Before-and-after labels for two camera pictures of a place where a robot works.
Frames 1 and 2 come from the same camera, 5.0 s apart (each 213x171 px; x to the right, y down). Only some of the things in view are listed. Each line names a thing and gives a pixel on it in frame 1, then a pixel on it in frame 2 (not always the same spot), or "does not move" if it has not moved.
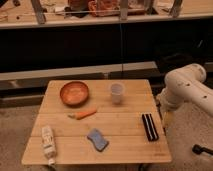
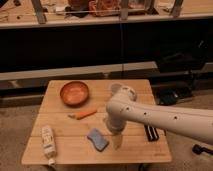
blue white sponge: (99, 141) does not move
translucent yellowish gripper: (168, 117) to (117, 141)
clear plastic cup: (117, 90) does not move
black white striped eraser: (150, 127) does not move
